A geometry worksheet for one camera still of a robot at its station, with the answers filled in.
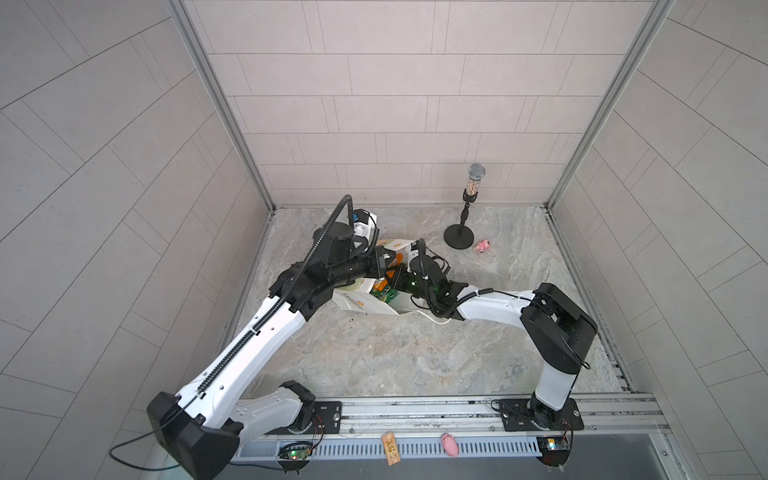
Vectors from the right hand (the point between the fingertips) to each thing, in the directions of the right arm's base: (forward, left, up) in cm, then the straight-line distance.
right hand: (381, 274), depth 85 cm
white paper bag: (-10, +5, +8) cm, 14 cm away
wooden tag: (-40, -1, -10) cm, 41 cm away
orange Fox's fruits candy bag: (+2, -5, +3) cm, 6 cm away
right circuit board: (-42, -38, -13) cm, 58 cm away
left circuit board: (-40, +21, -8) cm, 46 cm away
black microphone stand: (+21, -29, -10) cm, 37 cm away
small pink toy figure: (+15, -35, -8) cm, 39 cm away
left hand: (-8, -6, +19) cm, 21 cm away
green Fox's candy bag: (-6, -1, -2) cm, 6 cm away
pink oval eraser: (-40, -14, -10) cm, 44 cm away
